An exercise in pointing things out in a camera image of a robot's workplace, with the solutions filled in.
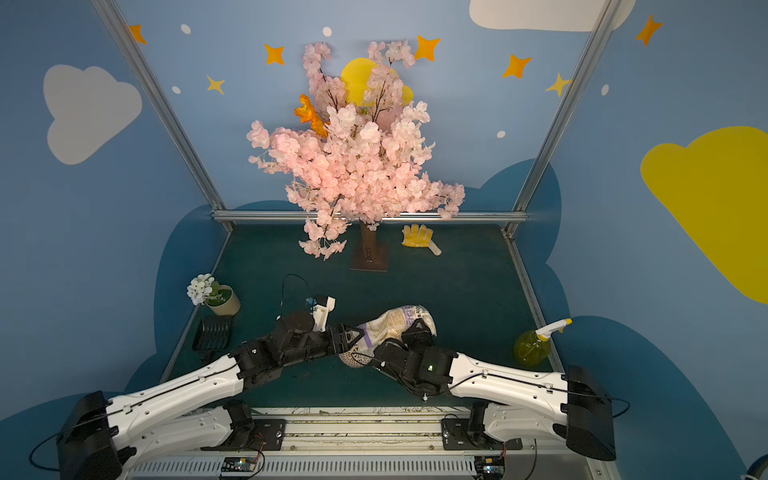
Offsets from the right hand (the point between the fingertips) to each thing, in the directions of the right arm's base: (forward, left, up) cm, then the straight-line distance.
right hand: (428, 318), depth 76 cm
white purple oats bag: (-3, +9, +2) cm, 10 cm away
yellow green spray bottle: (-2, -29, -9) cm, 31 cm away
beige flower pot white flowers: (+8, +65, -11) cm, 66 cm away
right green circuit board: (-29, -16, -19) cm, 39 cm away
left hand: (-5, +17, 0) cm, 18 cm away
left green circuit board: (-33, +45, -18) cm, 58 cm away
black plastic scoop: (-2, +65, -16) cm, 67 cm away
